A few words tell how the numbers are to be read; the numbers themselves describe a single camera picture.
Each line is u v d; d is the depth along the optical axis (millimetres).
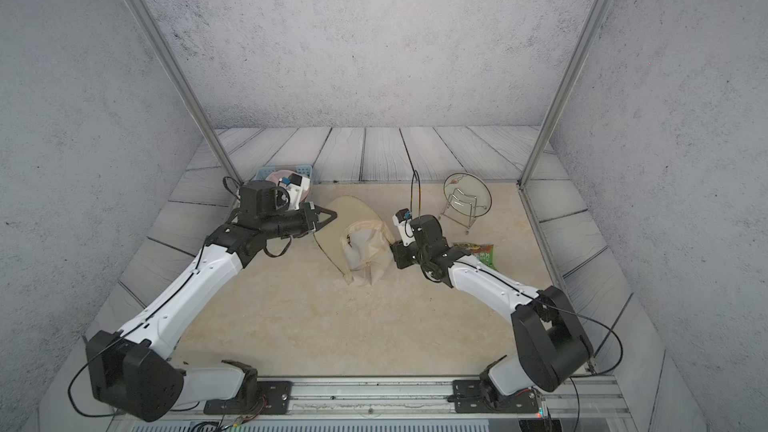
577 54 850
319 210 726
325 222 721
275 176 1142
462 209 1046
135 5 757
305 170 1185
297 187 699
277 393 757
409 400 741
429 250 658
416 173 1226
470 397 726
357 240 812
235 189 1237
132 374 397
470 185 984
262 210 595
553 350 423
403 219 758
